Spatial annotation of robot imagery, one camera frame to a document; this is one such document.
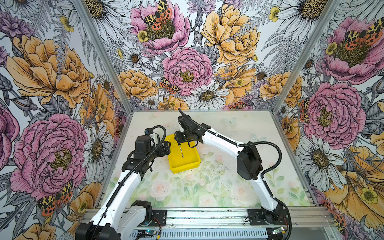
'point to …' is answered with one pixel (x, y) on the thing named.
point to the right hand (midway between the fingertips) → (177, 142)
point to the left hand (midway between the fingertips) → (162, 149)
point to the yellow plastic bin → (191, 159)
